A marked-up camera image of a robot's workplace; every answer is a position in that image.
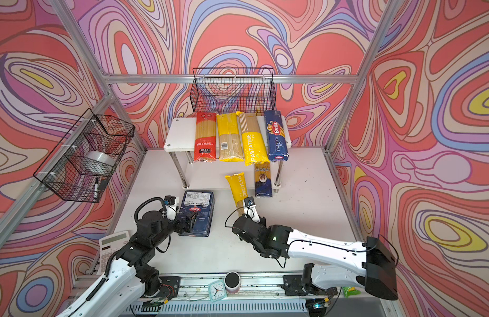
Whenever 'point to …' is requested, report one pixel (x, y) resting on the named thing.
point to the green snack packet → (348, 291)
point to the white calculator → (111, 244)
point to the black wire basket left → (82, 164)
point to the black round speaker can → (232, 281)
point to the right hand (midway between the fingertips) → (246, 224)
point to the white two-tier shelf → (180, 142)
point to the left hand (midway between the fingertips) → (189, 211)
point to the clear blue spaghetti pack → (263, 179)
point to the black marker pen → (96, 189)
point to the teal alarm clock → (217, 290)
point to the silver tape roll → (104, 158)
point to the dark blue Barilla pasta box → (203, 203)
